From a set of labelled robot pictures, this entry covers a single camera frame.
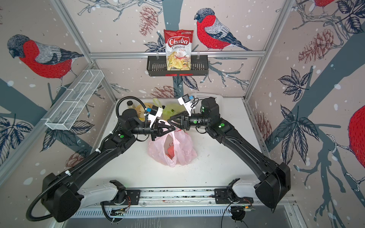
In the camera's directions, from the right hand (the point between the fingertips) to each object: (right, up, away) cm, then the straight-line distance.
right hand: (169, 120), depth 63 cm
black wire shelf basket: (-13, +34, +32) cm, 48 cm away
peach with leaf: (0, -14, +2) cm, 14 cm away
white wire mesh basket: (-56, +11, +15) cm, 59 cm away
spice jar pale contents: (-36, +8, +44) cm, 57 cm away
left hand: (+3, -3, -1) cm, 4 cm away
